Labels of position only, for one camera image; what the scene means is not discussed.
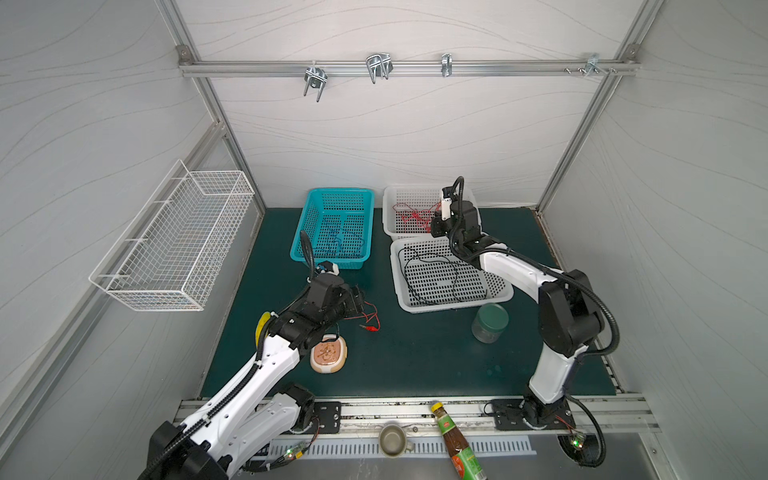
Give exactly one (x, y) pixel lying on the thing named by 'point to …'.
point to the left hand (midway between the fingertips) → (360, 290)
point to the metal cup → (393, 442)
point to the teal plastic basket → (338, 226)
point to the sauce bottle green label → (462, 456)
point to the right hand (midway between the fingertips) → (441, 204)
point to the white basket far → (407, 211)
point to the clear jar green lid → (488, 323)
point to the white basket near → (432, 276)
